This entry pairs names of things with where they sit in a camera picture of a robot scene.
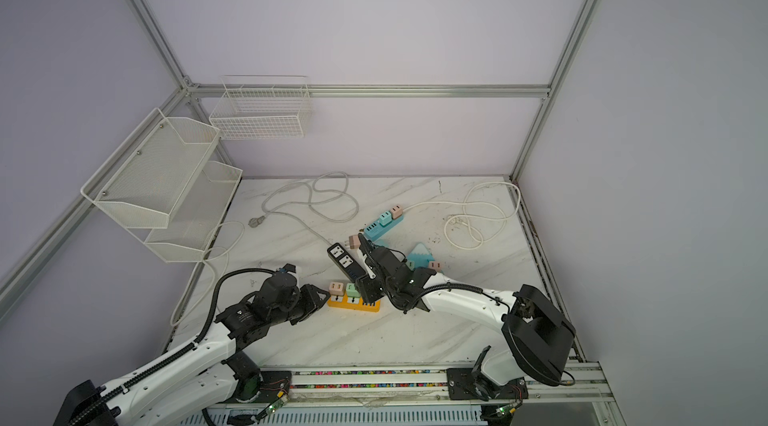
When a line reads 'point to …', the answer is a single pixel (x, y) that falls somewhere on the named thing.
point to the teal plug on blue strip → (385, 218)
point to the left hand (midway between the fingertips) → (327, 299)
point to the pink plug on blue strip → (396, 211)
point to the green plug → (351, 291)
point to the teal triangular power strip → (420, 255)
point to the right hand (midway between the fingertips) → (360, 282)
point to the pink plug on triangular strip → (435, 265)
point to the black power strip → (350, 266)
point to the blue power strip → (374, 230)
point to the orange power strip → (353, 303)
